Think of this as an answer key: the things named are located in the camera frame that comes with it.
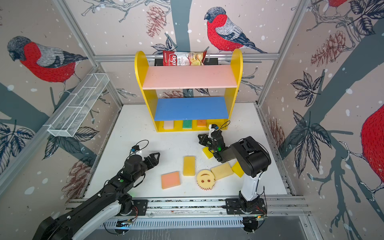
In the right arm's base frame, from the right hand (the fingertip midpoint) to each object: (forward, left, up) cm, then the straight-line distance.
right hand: (196, 138), depth 95 cm
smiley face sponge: (-25, -6, -3) cm, 26 cm away
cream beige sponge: (-19, -15, -4) cm, 25 cm away
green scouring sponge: (+13, +7, -2) cm, 15 cm away
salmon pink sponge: (-25, +13, -4) cm, 29 cm away
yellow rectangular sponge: (-16, +4, -6) cm, 18 cm away
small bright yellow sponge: (-10, -8, -2) cm, 14 cm away
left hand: (-15, +22, +4) cm, 27 cm away
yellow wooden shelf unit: (+11, +12, +10) cm, 19 cm away
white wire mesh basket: (-4, +62, +28) cm, 68 cm away
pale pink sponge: (+11, +21, -1) cm, 23 cm away
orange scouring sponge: (+15, -3, -4) cm, 16 cm away
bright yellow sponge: (-18, -25, -4) cm, 31 cm away
